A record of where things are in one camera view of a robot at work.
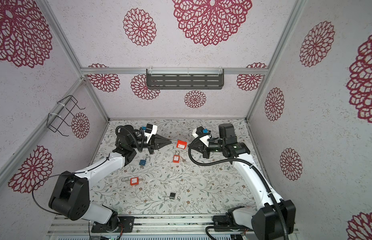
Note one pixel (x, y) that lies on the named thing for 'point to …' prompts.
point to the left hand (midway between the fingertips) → (170, 143)
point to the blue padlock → (142, 162)
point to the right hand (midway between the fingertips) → (191, 143)
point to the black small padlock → (172, 195)
